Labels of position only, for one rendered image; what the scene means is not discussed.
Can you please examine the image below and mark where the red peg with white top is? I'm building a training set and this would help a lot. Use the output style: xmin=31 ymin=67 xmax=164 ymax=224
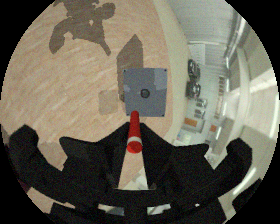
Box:
xmin=126 ymin=111 xmax=142 ymax=153

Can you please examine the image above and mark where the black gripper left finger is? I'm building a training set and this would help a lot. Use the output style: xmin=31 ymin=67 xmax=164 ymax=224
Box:
xmin=59 ymin=122 xmax=130 ymax=189

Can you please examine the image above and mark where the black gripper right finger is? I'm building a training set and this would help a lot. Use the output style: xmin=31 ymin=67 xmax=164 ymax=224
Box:
xmin=140 ymin=123 xmax=209 ymax=189

